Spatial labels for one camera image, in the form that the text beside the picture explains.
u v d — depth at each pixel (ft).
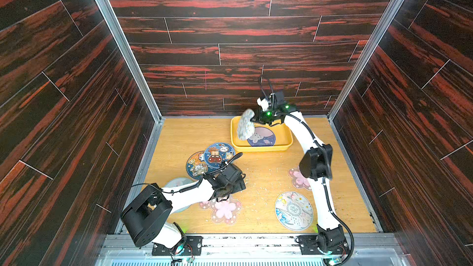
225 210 2.71
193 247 2.39
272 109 2.61
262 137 3.57
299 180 2.99
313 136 2.09
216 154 3.34
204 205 2.77
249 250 2.39
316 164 2.03
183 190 1.65
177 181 3.00
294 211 2.71
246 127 3.15
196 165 3.22
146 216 1.45
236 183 2.35
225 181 2.18
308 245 2.41
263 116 2.83
